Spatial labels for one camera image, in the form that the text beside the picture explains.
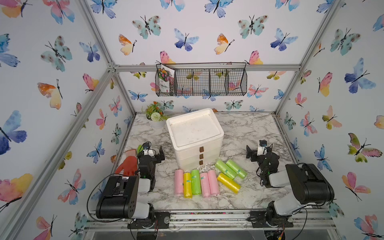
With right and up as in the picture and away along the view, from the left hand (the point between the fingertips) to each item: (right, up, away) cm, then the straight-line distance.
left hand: (154, 146), depth 90 cm
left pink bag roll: (+15, -19, -6) cm, 25 cm away
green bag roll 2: (+42, -13, -3) cm, 44 cm away
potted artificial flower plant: (-2, +19, +8) cm, 21 cm away
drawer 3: (+20, -9, -5) cm, 22 cm away
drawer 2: (+26, -3, -10) cm, 28 cm away
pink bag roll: (+30, -20, -8) cm, 37 cm away
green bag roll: (+25, -19, -7) cm, 32 cm away
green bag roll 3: (+50, -13, -4) cm, 51 cm away
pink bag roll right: (+34, -19, -8) cm, 40 cm away
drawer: (+30, +1, -13) cm, 33 cm away
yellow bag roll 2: (+43, -19, -7) cm, 48 cm away
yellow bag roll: (+20, -20, -8) cm, 30 cm away
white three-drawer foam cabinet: (+25, +6, -13) cm, 29 cm away
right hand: (+62, +1, +1) cm, 62 cm away
